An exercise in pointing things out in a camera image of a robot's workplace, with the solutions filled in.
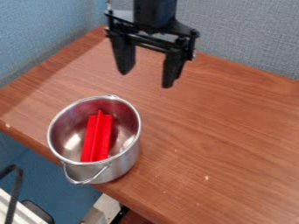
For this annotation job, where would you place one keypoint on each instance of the metal pot with handles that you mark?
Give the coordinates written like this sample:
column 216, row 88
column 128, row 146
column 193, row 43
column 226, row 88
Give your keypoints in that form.
column 66, row 137

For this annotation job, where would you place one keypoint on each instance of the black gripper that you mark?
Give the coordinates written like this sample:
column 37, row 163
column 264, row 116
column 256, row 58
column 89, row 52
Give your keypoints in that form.
column 152, row 24

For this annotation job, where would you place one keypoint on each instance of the white table bracket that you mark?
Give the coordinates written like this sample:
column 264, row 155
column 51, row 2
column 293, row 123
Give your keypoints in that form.
column 108, row 211

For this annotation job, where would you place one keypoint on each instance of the red block object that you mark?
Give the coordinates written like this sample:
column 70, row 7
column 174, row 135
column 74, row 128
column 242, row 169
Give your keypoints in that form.
column 98, row 137

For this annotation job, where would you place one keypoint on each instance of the white device under table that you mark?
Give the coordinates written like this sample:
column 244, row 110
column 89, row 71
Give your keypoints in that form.
column 29, row 213

